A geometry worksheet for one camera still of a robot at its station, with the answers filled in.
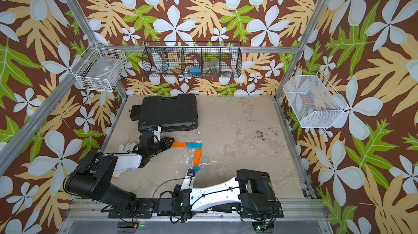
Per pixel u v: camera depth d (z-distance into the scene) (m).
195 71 0.94
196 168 0.87
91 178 0.45
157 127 0.86
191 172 0.67
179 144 0.95
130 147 0.93
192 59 0.98
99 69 0.85
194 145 0.94
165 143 0.82
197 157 0.91
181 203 0.51
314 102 0.81
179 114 1.01
